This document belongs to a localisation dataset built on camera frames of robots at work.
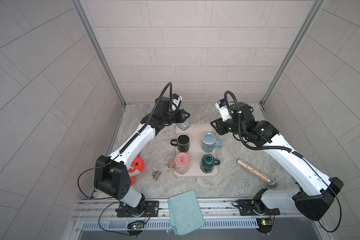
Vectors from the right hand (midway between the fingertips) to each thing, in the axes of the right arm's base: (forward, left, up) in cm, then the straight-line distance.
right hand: (212, 121), depth 70 cm
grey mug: (+2, +13, -5) cm, 15 cm away
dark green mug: (-12, +3, -18) cm, 22 cm away
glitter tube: (-22, -30, -25) cm, 45 cm away
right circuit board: (-38, -21, -30) cm, 53 cm away
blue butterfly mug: (-1, 0, -18) cm, 18 cm away
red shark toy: (-11, +39, -20) cm, 46 cm away
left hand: (+7, +9, -1) cm, 11 cm away
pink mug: (-12, +16, -18) cm, 27 cm away
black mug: (+1, +15, -19) cm, 24 cm away
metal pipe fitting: (-13, +31, -26) cm, 43 cm away
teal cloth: (-32, +15, -28) cm, 45 cm away
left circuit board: (-35, +37, -24) cm, 57 cm away
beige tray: (0, +8, -29) cm, 30 cm away
